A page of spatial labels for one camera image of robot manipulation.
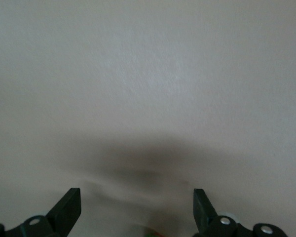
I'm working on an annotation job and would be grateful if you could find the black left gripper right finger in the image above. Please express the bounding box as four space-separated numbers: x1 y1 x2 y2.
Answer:
192 189 287 237

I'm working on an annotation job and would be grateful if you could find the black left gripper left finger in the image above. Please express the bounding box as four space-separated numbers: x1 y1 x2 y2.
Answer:
0 188 81 237

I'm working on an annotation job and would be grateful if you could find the brown table cover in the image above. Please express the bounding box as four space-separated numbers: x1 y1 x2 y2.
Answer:
0 0 296 237

